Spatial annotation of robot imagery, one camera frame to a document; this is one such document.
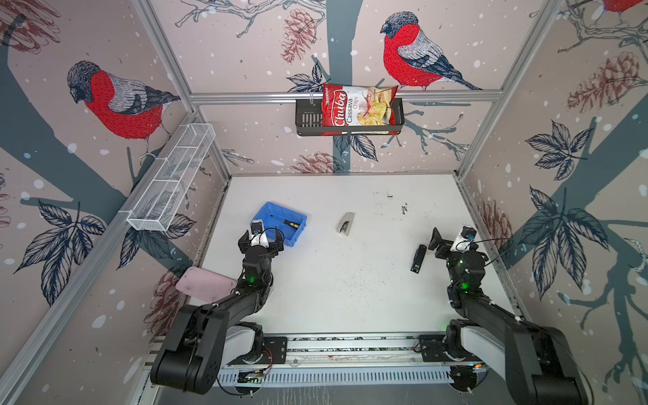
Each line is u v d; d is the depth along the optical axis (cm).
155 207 71
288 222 103
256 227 73
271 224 106
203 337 43
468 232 71
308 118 95
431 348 73
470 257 66
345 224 101
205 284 89
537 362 41
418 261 89
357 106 88
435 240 79
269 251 78
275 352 73
